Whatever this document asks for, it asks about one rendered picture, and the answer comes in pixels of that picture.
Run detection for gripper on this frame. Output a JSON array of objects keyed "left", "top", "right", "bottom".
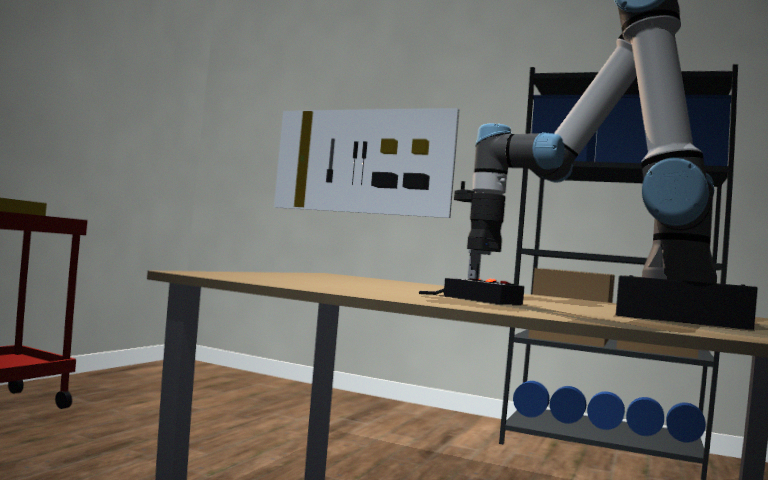
[{"left": 454, "top": 172, "right": 507, "bottom": 279}]

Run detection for black power strip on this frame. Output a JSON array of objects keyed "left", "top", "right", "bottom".
[{"left": 419, "top": 278, "right": 525, "bottom": 305}]

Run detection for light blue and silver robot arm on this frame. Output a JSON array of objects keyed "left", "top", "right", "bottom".
[{"left": 474, "top": 0, "right": 717, "bottom": 283}]

